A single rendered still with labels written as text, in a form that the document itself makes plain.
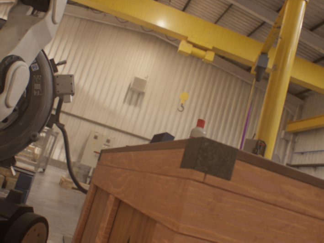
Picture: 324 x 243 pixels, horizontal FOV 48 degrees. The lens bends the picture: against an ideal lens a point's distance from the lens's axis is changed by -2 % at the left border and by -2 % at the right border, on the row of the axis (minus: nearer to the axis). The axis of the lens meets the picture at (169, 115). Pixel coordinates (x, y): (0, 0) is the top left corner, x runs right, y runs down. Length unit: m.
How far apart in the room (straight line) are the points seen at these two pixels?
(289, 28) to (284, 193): 5.03
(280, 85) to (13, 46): 4.26
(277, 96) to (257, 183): 4.61
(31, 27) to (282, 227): 1.07
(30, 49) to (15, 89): 0.18
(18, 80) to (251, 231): 0.95
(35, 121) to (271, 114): 3.65
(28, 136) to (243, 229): 1.54
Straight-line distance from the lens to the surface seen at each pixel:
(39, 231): 1.31
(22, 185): 2.28
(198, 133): 1.44
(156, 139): 1.47
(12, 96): 1.27
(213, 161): 0.50
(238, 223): 0.52
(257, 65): 7.99
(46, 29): 1.40
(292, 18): 5.61
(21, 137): 1.93
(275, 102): 5.10
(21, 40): 1.34
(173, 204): 0.52
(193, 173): 0.49
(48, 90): 1.96
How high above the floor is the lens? 0.39
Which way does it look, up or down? 12 degrees up
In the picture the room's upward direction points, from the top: 17 degrees clockwise
